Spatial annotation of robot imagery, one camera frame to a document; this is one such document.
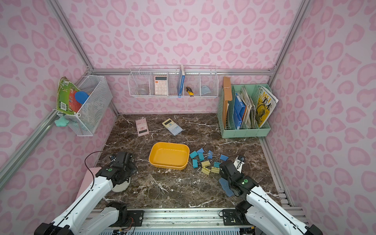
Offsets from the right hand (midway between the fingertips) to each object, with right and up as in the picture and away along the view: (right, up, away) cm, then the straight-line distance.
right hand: (227, 168), depth 83 cm
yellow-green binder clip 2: (-12, -3, +5) cm, 13 cm away
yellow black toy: (-21, +46, +10) cm, 52 cm away
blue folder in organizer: (+11, +34, +13) cm, 38 cm away
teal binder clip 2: (-14, +5, +10) cm, 18 cm away
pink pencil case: (-80, -7, +1) cm, 80 cm away
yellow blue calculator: (-33, +22, +27) cm, 47 cm away
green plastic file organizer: (+19, +46, +19) cm, 53 cm away
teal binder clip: (-5, 0, +8) cm, 9 cm away
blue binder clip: (0, +4, +10) cm, 11 cm away
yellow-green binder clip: (-12, +1, +8) cm, 14 cm away
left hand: (-54, +1, +1) cm, 54 cm away
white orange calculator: (-40, +50, +10) cm, 65 cm away
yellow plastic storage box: (-34, +5, +11) cm, 36 cm away
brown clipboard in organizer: (0, +41, -1) cm, 41 cm away
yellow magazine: (+30, +39, +16) cm, 51 cm away
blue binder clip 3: (-14, +7, +14) cm, 22 cm away
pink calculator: (-57, +22, +27) cm, 67 cm away
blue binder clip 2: (-8, +5, +12) cm, 15 cm away
